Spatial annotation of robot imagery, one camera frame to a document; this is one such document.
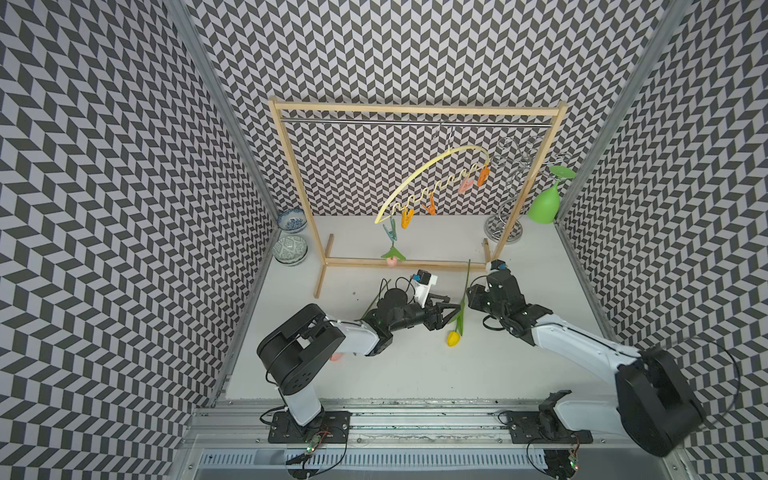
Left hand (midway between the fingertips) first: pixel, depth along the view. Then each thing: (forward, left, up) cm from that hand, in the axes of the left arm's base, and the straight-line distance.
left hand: (455, 307), depth 80 cm
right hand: (+7, -6, -5) cm, 10 cm away
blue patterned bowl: (+43, +57, -11) cm, 72 cm away
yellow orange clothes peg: (+16, +13, +19) cm, 28 cm away
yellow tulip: (-4, -1, -12) cm, 12 cm away
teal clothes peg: (+10, +17, +19) cm, 27 cm away
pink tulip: (-9, +33, -12) cm, 36 cm away
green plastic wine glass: (+27, -28, +11) cm, 41 cm away
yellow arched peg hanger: (+25, +5, +20) cm, 32 cm away
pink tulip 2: (+16, +17, +2) cm, 24 cm away
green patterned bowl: (+27, +54, -10) cm, 61 cm away
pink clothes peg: (+28, -4, +19) cm, 34 cm away
